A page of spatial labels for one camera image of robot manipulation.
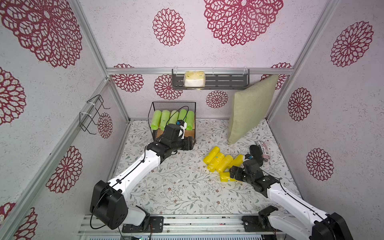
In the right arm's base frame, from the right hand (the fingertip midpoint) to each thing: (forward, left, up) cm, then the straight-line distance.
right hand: (234, 169), depth 86 cm
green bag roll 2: (+28, +42, +15) cm, 53 cm away
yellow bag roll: (+4, +6, -2) cm, 7 cm away
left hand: (+8, +25, +16) cm, 31 cm away
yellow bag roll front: (-4, +6, -2) cm, 7 cm away
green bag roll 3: (+26, +36, +16) cm, 47 cm away
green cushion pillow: (+27, -8, +25) cm, 37 cm away
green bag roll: (+26, +48, +14) cm, 56 cm away
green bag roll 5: (+24, +26, +16) cm, 39 cm away
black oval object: (+16, -18, -6) cm, 25 cm away
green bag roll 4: (+31, +31, +15) cm, 47 cm away
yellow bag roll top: (+13, +10, -2) cm, 17 cm away
